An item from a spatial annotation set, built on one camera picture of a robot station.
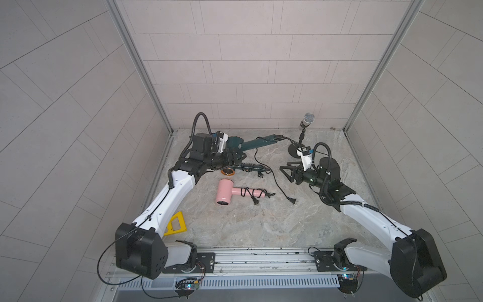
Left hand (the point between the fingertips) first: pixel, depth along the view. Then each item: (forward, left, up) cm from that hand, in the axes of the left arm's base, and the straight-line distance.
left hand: (243, 156), depth 75 cm
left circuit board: (-40, +21, -27) cm, 52 cm away
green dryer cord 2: (-8, -22, -22) cm, 32 cm away
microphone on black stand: (+19, -29, +4) cm, 35 cm away
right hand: (-2, -17, -5) cm, 18 cm away
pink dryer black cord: (-6, -6, -21) cm, 23 cm away
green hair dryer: (+7, +3, -19) cm, 20 cm away
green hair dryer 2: (+2, +2, +6) cm, 6 cm away
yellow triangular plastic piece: (-19, +26, -24) cm, 40 cm away
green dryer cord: (+8, -3, -20) cm, 22 cm away
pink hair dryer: (-5, +9, -19) cm, 21 cm away
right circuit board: (-39, -39, -24) cm, 61 cm away
